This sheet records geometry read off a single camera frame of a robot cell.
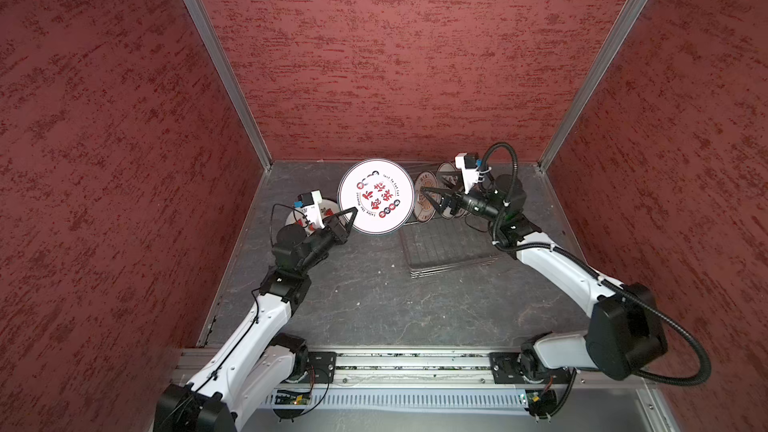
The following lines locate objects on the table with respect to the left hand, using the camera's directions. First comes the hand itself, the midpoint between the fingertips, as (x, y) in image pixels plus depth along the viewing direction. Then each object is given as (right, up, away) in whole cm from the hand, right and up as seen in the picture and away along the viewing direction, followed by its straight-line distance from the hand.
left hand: (359, 214), depth 74 cm
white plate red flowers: (+6, +6, 0) cm, 8 cm away
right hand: (+17, +7, +1) cm, 19 cm away
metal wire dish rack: (+26, -12, +24) cm, 37 cm away
